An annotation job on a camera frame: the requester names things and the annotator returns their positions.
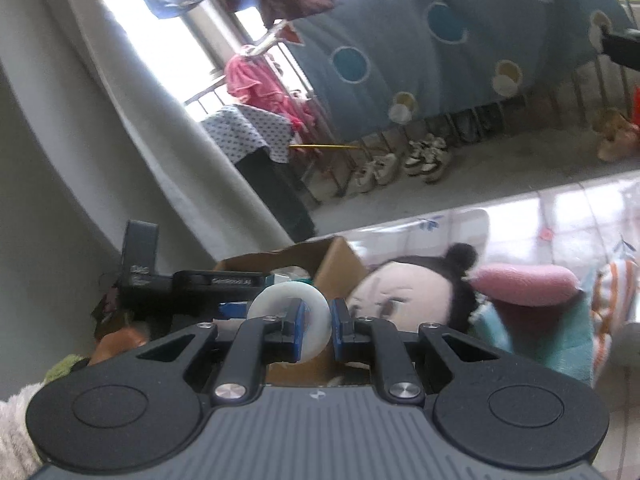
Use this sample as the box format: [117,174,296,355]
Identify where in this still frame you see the white fuzzy fabric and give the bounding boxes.
[0,385,46,476]

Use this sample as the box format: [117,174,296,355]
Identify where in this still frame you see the large cardboard box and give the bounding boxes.
[215,235,371,386]

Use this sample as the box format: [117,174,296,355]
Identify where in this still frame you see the pink and white plush toy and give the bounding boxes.
[472,262,583,308]

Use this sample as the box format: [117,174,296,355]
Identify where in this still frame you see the dark trousers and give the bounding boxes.
[235,147,317,243]

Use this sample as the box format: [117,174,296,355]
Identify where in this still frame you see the white tape roll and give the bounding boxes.
[247,282,332,363]

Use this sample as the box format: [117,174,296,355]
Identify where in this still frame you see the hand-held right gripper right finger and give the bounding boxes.
[330,298,503,407]

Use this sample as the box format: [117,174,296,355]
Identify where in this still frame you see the blue blanket with circles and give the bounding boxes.
[280,0,640,136]

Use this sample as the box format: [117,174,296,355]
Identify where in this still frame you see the green white fluffy scrunchie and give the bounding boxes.
[42,352,91,383]

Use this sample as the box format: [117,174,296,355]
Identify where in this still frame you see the white and dark sneaker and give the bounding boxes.
[422,137,453,183]
[402,140,431,176]

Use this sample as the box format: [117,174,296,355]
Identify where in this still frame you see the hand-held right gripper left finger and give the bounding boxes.
[132,299,308,407]

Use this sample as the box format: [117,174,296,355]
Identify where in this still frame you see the metal railing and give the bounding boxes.
[185,35,640,206]

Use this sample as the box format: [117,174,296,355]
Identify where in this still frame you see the brown plush toy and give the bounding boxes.
[595,107,640,161]

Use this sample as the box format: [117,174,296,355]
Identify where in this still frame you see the orange striped cloth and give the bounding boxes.
[590,257,640,341]

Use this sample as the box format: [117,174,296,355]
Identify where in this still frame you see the pink hanging clothes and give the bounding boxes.
[224,45,316,133]

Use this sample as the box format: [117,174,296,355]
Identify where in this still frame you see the white dotted cloth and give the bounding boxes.
[202,105,296,165]

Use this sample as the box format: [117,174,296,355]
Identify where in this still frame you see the Minnie mouse plush toy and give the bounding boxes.
[345,175,640,341]

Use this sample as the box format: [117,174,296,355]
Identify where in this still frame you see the white curtain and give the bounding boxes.
[50,0,301,261]

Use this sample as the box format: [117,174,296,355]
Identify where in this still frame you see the yellow stick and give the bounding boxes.
[289,142,361,152]

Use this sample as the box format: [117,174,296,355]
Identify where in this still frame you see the white doll plush red dress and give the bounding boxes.
[345,242,481,336]

